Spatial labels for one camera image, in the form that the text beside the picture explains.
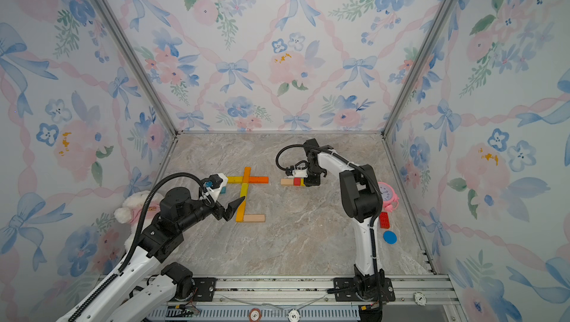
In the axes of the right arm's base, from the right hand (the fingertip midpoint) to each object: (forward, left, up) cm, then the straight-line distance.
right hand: (312, 176), depth 102 cm
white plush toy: (-24, +67, +13) cm, 72 cm away
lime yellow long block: (-8, +30, +1) cm, 31 cm away
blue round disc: (-27, -29, -1) cm, 40 cm away
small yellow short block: (-4, +5, 0) cm, 6 cm away
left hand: (-20, +28, +24) cm, 42 cm away
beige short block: (-3, +12, +1) cm, 12 cm away
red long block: (-3, +7, +1) cm, 8 cm away
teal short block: (-26, +28, +32) cm, 50 cm away
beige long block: (-20, +24, -1) cm, 32 cm away
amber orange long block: (+1, +30, +1) cm, 30 cm away
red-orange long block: (-3, +24, +1) cm, 24 cm away
